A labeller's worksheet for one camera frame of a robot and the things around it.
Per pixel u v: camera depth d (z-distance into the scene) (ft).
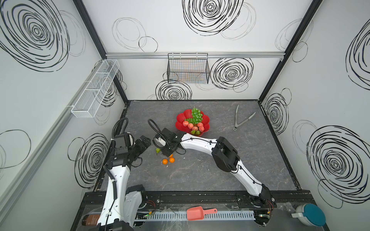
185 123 3.35
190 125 3.34
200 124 3.33
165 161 2.80
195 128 3.23
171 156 2.80
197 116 3.41
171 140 2.35
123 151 1.93
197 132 3.16
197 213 2.31
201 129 3.18
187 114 3.55
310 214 2.11
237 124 3.43
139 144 2.28
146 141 2.37
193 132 3.17
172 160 2.84
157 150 2.93
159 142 2.73
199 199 2.47
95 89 2.37
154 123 2.71
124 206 1.44
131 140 2.14
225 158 1.83
